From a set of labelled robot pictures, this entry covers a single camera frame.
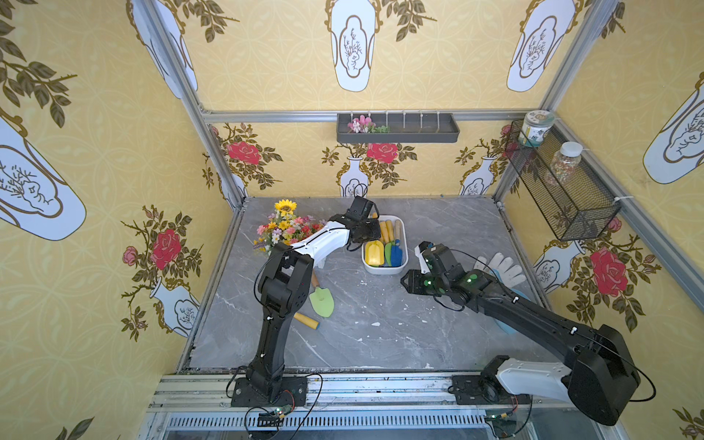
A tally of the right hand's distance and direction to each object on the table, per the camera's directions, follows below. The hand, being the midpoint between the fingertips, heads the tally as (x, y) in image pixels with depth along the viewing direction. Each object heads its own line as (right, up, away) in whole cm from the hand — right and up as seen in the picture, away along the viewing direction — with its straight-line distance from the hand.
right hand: (409, 276), depth 84 cm
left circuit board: (-38, -36, -11) cm, 54 cm away
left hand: (-12, +14, +16) cm, 24 cm away
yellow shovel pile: (-10, +6, +11) cm, 16 cm away
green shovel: (-4, +7, +15) cm, 17 cm away
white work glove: (+37, -2, +11) cm, 38 cm away
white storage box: (-6, 0, +13) cm, 14 cm away
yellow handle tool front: (-32, -14, +2) cm, 35 cm away
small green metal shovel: (-28, -10, +8) cm, 31 cm away
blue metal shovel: (-2, +6, +15) cm, 16 cm away
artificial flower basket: (-40, +15, +6) cm, 43 cm away
